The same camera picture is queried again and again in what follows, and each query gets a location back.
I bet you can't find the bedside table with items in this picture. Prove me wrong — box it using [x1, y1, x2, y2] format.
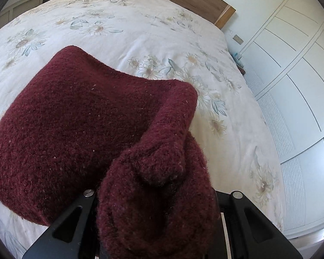
[230, 53, 246, 76]

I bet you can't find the low white cabinet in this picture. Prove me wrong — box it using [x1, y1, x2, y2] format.
[0, 0, 49, 29]

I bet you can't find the right wall switch plate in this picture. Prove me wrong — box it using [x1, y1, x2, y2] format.
[233, 35, 244, 45]

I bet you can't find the dark red knitted sweater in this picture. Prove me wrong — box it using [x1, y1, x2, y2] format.
[0, 46, 218, 258]

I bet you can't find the floral white duvet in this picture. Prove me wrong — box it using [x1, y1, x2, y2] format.
[0, 0, 286, 259]

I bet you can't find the white wardrobe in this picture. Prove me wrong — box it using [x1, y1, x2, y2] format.
[240, 0, 324, 238]

